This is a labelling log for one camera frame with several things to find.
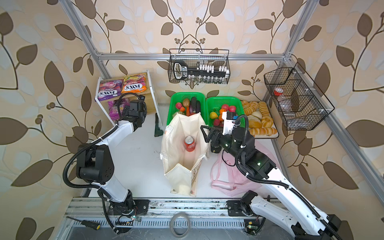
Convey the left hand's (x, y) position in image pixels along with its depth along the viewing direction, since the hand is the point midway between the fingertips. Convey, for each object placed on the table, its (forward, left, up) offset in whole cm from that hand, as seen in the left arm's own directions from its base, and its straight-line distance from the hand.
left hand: (131, 108), depth 88 cm
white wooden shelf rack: (+2, -12, +8) cm, 15 cm away
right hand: (-22, -45, +13) cm, 52 cm away
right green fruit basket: (+23, -52, -17) cm, 59 cm away
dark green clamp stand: (-3, -13, -20) cm, 24 cm away
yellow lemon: (+11, -51, -17) cm, 55 cm away
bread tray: (+8, -84, -17) cm, 87 cm away
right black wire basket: (-6, -91, +13) cm, 92 cm away
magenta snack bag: (-1, +10, 0) cm, 11 cm away
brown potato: (+23, -30, -16) cm, 41 cm away
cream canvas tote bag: (-16, -32, -19) cm, 40 cm away
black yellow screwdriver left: (-56, +10, -20) cm, 60 cm away
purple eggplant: (+20, -39, -18) cm, 48 cm away
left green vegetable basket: (+26, -23, -15) cm, 38 cm away
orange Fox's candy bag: (+7, -4, +14) cm, 16 cm away
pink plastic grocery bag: (-31, -58, -22) cm, 69 cm away
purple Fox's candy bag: (+3, +9, +13) cm, 16 cm away
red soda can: (-16, -36, -12) cm, 41 cm away
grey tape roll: (-51, -30, -21) cm, 63 cm away
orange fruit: (+17, -57, -18) cm, 62 cm away
